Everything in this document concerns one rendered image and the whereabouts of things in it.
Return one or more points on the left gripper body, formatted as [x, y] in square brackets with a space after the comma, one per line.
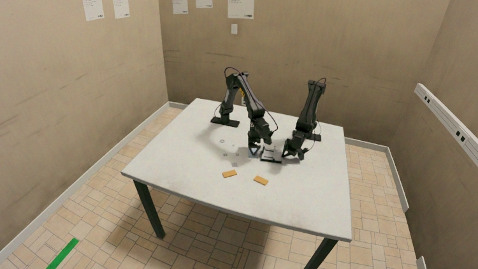
[289, 148]

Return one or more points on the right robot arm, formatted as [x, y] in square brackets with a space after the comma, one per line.
[256, 112]

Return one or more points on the orange flat plate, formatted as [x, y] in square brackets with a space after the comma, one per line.
[229, 173]
[261, 180]

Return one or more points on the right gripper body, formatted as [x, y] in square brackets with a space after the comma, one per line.
[254, 136]

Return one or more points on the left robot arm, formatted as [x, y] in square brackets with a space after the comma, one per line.
[305, 123]

